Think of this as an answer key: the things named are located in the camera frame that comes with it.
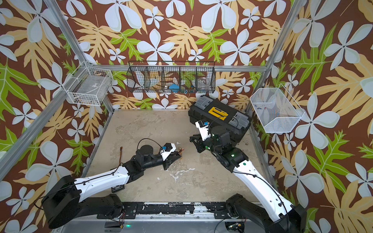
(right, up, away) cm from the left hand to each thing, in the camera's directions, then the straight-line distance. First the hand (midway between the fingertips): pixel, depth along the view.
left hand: (180, 152), depth 75 cm
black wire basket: (-7, +47, +21) cm, 52 cm away
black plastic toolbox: (+23, +21, +19) cm, 37 cm away
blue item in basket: (-5, +39, +19) cm, 44 cm away
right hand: (+6, +8, -3) cm, 11 cm away
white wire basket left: (-56, +38, +10) cm, 68 cm away
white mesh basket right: (+57, +23, +9) cm, 62 cm away
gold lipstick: (0, +1, -4) cm, 4 cm away
